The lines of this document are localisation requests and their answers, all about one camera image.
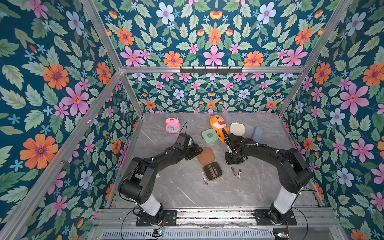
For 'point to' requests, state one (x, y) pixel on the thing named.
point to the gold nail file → (158, 175)
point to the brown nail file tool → (212, 171)
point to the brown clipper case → (207, 157)
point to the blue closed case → (258, 134)
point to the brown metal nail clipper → (234, 171)
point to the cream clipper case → (238, 129)
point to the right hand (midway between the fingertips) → (230, 160)
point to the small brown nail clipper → (215, 169)
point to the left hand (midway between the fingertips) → (203, 149)
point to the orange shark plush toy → (218, 124)
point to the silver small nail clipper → (239, 173)
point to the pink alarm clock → (173, 125)
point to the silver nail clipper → (205, 180)
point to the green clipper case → (209, 135)
